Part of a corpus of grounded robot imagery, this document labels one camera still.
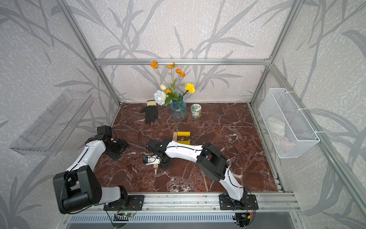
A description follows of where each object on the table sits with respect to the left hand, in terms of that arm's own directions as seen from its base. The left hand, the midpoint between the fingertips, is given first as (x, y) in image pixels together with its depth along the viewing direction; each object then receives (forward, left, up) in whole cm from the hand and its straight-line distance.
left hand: (126, 147), depth 86 cm
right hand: (-6, -23, -5) cm, 24 cm away
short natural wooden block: (+12, -28, -6) cm, 31 cm away
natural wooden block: (-9, -19, -5) cm, 21 cm away
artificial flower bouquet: (+18, -24, +26) cm, 40 cm away
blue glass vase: (+28, -31, +4) cm, 42 cm away
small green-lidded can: (+31, -43, +2) cm, 53 cm away
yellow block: (+14, -34, -6) cm, 38 cm away
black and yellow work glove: (+36, -7, -7) cm, 37 cm away
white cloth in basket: (+3, -86, +18) cm, 88 cm away
